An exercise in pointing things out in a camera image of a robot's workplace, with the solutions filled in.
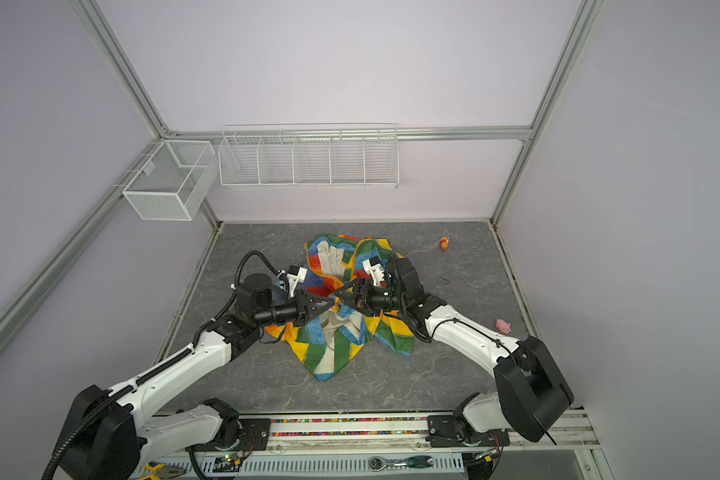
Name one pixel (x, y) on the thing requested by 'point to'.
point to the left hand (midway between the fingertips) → (334, 308)
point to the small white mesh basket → (169, 183)
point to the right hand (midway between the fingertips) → (338, 300)
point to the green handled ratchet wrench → (422, 461)
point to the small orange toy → (444, 242)
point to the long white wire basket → (310, 156)
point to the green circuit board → (227, 463)
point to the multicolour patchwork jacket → (331, 342)
